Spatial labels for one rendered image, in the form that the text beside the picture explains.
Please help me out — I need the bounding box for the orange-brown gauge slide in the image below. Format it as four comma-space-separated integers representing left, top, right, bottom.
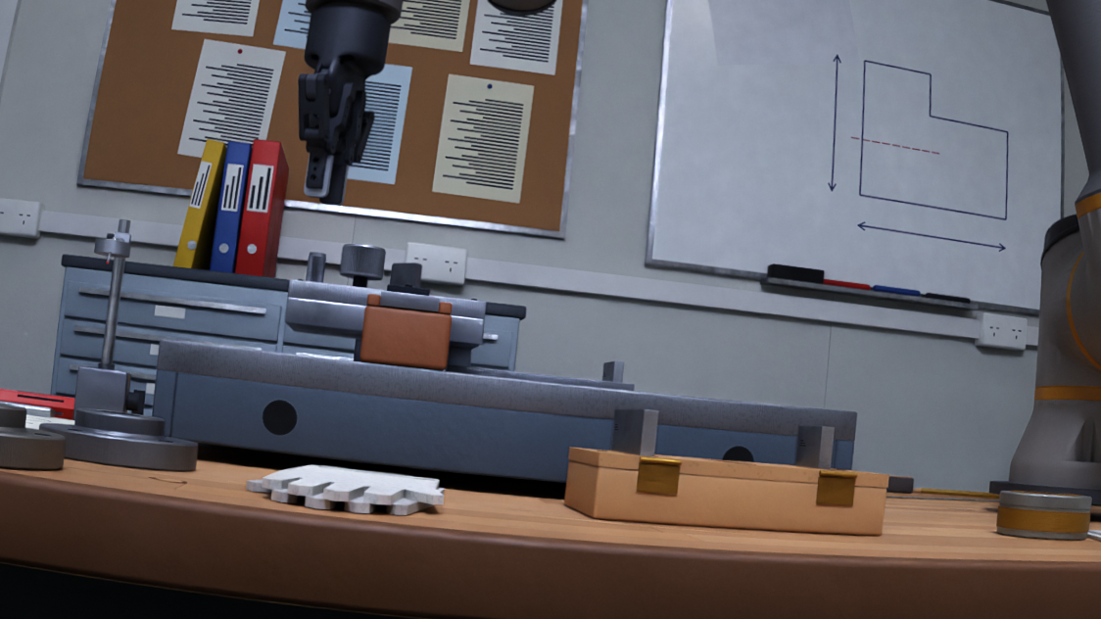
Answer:
359, 294, 454, 372

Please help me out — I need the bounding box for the grey height gauge body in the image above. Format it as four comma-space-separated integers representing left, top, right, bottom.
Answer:
283, 279, 636, 393

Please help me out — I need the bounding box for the yellow ring binder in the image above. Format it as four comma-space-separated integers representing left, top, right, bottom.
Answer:
174, 140, 226, 270

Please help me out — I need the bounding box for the large dark round knob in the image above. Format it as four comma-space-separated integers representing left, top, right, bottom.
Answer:
339, 244, 388, 289

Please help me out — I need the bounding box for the red ring binder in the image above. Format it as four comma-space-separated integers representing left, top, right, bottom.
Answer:
234, 140, 290, 278

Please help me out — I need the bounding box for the blue ring binder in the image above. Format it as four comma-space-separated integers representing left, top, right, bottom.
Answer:
210, 141, 253, 275

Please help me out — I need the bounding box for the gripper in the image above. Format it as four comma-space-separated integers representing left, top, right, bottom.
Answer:
298, 0, 404, 206

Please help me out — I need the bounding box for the wooden gauge block case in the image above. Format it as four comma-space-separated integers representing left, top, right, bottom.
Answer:
564, 446, 890, 537

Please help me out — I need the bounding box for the cork notice board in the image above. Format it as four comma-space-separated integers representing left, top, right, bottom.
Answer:
77, 0, 587, 241

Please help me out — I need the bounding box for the white wall socket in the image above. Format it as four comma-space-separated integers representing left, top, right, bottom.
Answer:
0, 197, 42, 240
406, 242, 467, 286
975, 310, 1030, 353

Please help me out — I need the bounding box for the grey tin with yellow band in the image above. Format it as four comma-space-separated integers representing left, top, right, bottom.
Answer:
996, 490, 1093, 543

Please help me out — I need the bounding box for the red flat box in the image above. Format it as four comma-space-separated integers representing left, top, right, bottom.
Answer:
0, 388, 77, 421

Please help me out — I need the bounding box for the white notched plate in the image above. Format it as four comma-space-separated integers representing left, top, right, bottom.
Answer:
247, 464, 447, 516

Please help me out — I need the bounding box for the grey post stand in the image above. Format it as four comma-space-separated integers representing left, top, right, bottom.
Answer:
40, 218, 200, 473

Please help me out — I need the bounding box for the whiteboard with drawing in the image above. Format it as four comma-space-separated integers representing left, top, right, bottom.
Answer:
645, 0, 1068, 316

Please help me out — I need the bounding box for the grey steel gauge block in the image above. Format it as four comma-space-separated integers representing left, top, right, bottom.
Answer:
613, 408, 660, 458
795, 424, 837, 471

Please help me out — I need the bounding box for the brass case latch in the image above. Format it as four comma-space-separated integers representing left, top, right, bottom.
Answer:
636, 456, 683, 498
815, 469, 859, 508

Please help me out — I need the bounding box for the blue-grey drawer cabinet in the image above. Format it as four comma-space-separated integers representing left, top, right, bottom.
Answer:
51, 254, 527, 407

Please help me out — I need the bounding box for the white wall trunking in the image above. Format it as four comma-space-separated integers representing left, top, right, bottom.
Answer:
0, 209, 1042, 339

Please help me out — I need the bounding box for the small dark round knob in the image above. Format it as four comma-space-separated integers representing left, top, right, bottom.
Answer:
387, 262, 431, 297

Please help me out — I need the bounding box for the grey metal disc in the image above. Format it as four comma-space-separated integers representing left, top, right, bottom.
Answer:
0, 403, 67, 472

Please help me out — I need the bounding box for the grey surface plate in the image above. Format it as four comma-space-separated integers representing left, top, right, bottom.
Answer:
155, 338, 858, 484

